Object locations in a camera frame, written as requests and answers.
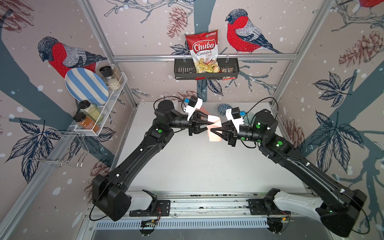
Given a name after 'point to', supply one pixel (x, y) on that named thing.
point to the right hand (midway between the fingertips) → (212, 128)
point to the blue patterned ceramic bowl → (222, 108)
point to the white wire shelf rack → (108, 107)
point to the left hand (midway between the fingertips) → (215, 122)
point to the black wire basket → (185, 69)
